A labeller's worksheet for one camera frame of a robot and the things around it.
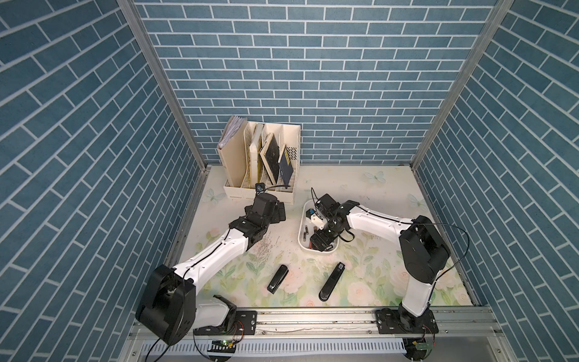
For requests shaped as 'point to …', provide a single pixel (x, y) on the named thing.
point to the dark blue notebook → (286, 167)
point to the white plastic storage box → (307, 228)
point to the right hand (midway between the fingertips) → (321, 240)
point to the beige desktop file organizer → (259, 152)
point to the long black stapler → (333, 280)
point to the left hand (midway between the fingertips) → (277, 207)
